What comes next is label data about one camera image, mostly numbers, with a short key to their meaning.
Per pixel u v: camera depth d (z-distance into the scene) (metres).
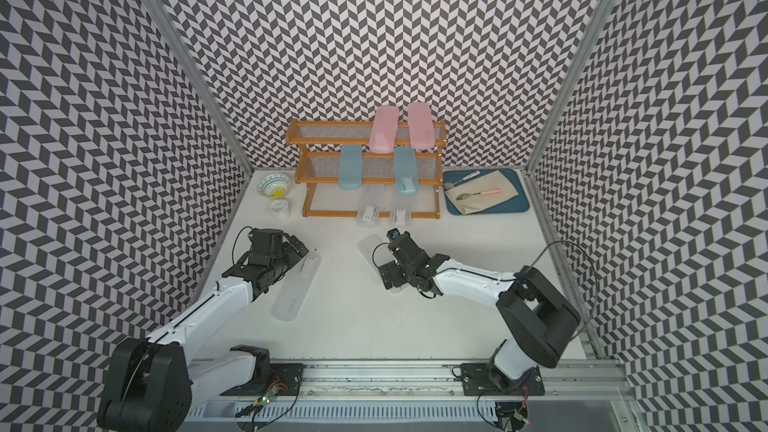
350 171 1.02
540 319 0.43
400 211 1.02
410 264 0.67
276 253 0.70
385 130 0.88
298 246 0.82
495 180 1.12
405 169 0.96
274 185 1.12
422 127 0.92
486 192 1.07
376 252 0.99
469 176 1.11
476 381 0.74
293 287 0.85
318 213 1.03
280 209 0.99
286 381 0.72
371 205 1.05
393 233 0.78
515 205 1.05
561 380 0.75
